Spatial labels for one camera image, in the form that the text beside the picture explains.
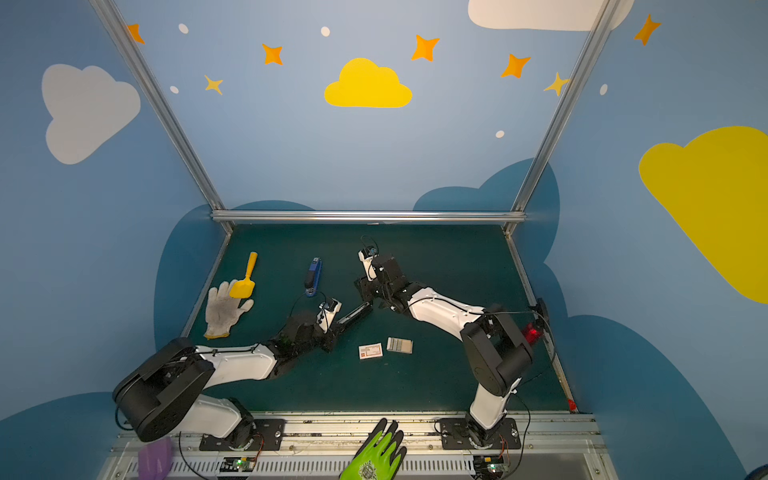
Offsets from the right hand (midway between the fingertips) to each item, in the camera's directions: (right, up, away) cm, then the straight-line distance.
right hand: (360, 278), depth 89 cm
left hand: (-4, -14, 0) cm, 15 cm away
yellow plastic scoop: (-41, -5, +13) cm, 43 cm away
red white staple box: (+4, -22, 0) cm, 22 cm away
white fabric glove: (-46, -11, +7) cm, 48 cm away
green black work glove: (+7, -41, -18) cm, 46 cm away
